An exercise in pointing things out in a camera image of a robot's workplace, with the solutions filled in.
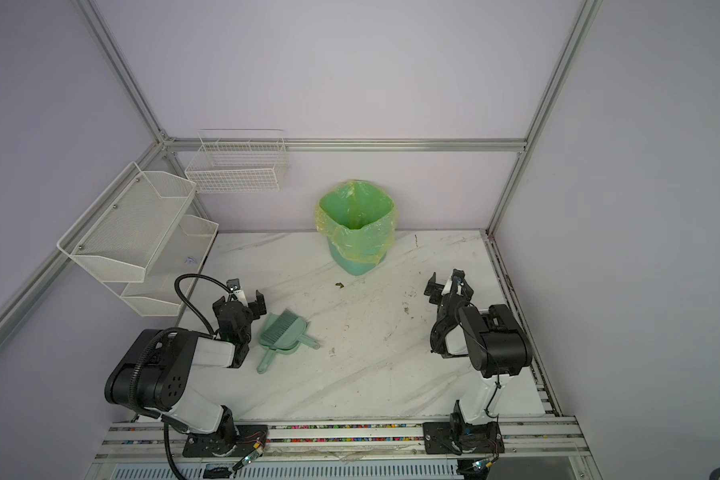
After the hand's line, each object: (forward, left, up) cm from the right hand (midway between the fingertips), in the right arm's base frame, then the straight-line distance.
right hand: (448, 275), depth 93 cm
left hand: (-7, +66, -2) cm, 67 cm away
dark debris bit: (+3, +36, -10) cm, 38 cm away
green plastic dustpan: (-22, +54, -8) cm, 59 cm away
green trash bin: (+11, +33, -10) cm, 36 cm away
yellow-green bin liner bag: (+24, +29, +3) cm, 38 cm away
